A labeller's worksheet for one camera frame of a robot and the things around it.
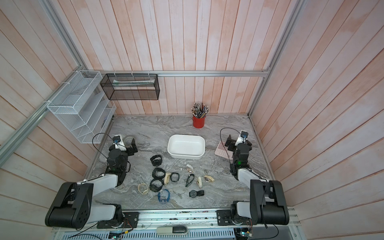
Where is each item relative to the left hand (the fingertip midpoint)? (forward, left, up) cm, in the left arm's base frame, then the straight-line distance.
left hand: (127, 141), depth 88 cm
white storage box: (+5, -34, -13) cm, 37 cm away
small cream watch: (-22, -43, -8) cm, 49 cm away
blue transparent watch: (-28, -24, -14) cm, 39 cm away
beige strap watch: (-19, -25, -10) cm, 33 cm away
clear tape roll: (-7, -6, +10) cm, 14 cm away
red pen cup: (+25, -45, -11) cm, 53 cm away
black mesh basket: (+39, +4, +12) cm, 41 cm away
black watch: (-8, -18, -9) cm, 21 cm away
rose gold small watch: (-13, -38, -9) cm, 41 cm away
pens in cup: (+22, -45, +4) cm, 50 cm away
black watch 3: (-25, -19, -9) cm, 32 cm away
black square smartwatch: (-17, -29, -13) cm, 36 cm away
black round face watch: (-26, -41, -13) cm, 50 cm away
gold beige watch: (-17, -50, -13) cm, 54 cm away
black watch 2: (-13, -19, -10) cm, 26 cm away
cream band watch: (-26, -14, -12) cm, 32 cm away
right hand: (+3, -67, +3) cm, 67 cm away
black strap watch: (-17, -39, -13) cm, 44 cm away
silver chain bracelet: (-26, -31, -13) cm, 43 cm away
